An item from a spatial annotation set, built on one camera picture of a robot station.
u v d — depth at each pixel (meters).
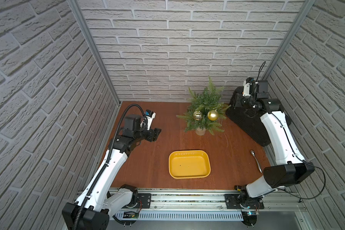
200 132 0.97
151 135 0.65
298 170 0.40
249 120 0.62
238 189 0.75
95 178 0.41
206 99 0.75
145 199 0.74
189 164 0.87
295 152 0.42
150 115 0.63
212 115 0.71
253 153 0.90
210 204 0.74
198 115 0.75
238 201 0.74
